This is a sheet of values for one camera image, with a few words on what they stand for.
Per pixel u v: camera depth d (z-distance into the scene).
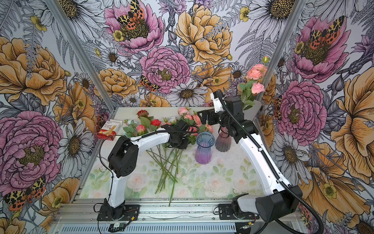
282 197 0.38
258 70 0.73
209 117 0.64
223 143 0.89
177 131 0.73
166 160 0.92
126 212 0.73
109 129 1.03
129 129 1.02
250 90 0.73
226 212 0.74
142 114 1.09
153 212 0.76
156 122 1.08
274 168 0.42
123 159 0.53
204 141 0.82
